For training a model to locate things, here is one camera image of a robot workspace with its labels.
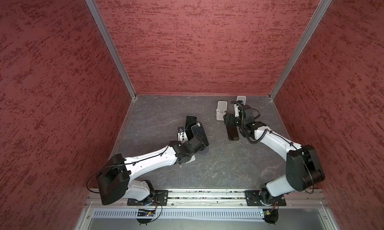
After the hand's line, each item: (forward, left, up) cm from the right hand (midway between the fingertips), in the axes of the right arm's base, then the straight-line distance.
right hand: (229, 119), depth 91 cm
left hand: (-16, +27, -4) cm, 32 cm away
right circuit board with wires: (-49, -15, -15) cm, 53 cm away
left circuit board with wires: (-45, +46, -14) cm, 66 cm away
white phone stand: (+14, +2, -4) cm, 14 cm away
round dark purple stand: (-15, +15, -13) cm, 25 cm away
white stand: (-29, +23, +11) cm, 38 cm away
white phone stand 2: (+20, -13, -3) cm, 24 cm away
